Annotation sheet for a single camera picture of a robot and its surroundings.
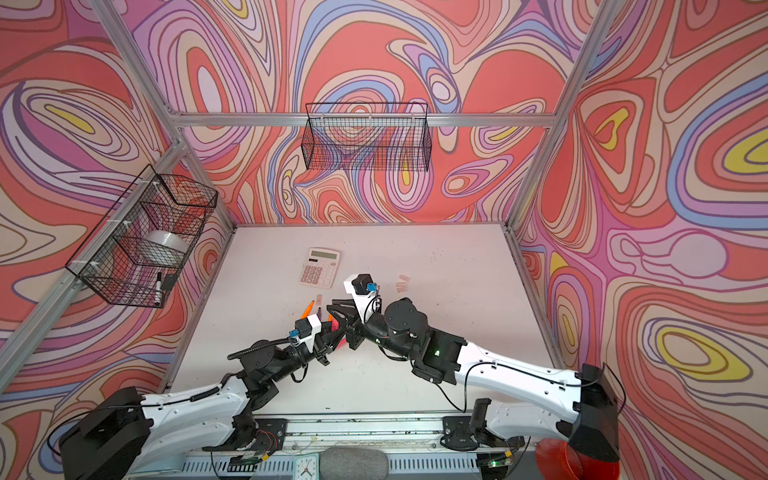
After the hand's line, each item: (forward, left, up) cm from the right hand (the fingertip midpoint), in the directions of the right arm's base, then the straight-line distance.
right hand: (334, 314), depth 64 cm
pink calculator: (+33, +12, -26) cm, 43 cm away
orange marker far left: (+18, +14, -27) cm, 35 cm away
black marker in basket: (+9, +44, -3) cm, 45 cm away
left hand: (+1, -3, -6) cm, 7 cm away
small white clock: (-25, +8, -26) cm, 37 cm away
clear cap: (+28, -18, -26) cm, 42 cm away
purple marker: (+16, +11, -28) cm, 34 cm away
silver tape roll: (+18, +42, +5) cm, 46 cm away
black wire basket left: (+13, +52, +5) cm, 54 cm away
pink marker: (-1, 0, -4) cm, 4 cm away
